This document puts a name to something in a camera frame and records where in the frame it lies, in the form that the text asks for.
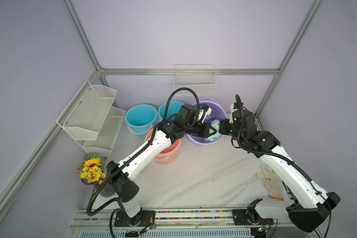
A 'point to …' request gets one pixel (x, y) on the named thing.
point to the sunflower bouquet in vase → (92, 171)
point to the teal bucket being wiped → (140, 119)
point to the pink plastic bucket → (169, 156)
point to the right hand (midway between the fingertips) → (221, 124)
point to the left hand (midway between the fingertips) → (214, 133)
